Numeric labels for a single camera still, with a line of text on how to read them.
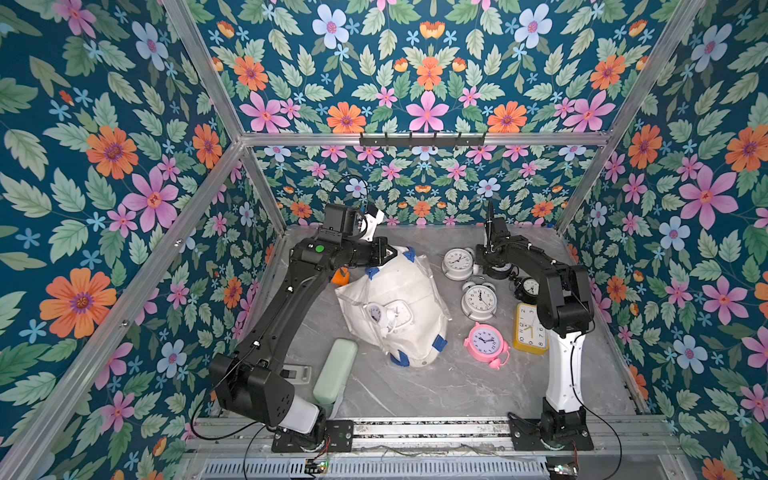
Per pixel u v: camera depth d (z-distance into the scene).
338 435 0.73
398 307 0.93
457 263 1.04
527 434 0.73
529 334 0.88
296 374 0.82
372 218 0.68
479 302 0.93
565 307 0.58
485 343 0.87
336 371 0.81
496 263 0.93
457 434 0.75
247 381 0.40
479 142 0.91
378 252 0.64
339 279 1.01
